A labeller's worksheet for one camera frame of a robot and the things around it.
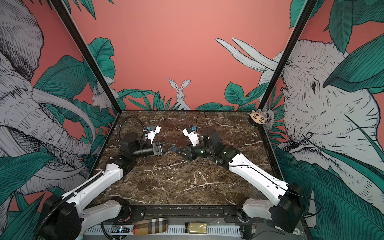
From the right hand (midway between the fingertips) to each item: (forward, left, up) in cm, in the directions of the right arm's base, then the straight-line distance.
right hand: (177, 151), depth 67 cm
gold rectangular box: (-27, -9, -23) cm, 37 cm away
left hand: (+3, +2, 0) cm, 4 cm away
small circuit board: (-28, +27, -27) cm, 47 cm away
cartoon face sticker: (+40, -54, -20) cm, 71 cm away
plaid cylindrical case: (-27, +12, -23) cm, 37 cm away
